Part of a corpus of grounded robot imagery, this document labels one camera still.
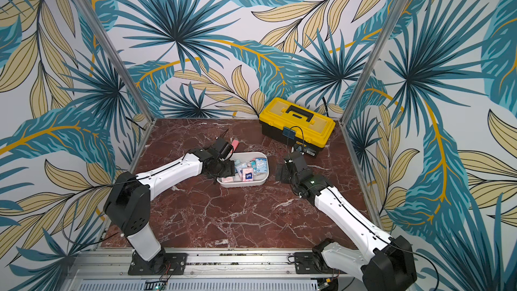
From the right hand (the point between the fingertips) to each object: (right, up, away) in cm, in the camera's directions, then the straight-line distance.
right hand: (290, 168), depth 82 cm
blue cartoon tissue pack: (-12, 0, +10) cm, 16 cm away
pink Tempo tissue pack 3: (-18, -4, +8) cm, 20 cm away
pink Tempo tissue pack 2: (-21, -1, +10) cm, 24 cm away
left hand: (-27, -3, +7) cm, 28 cm away
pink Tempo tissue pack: (-26, -6, +8) cm, 28 cm away
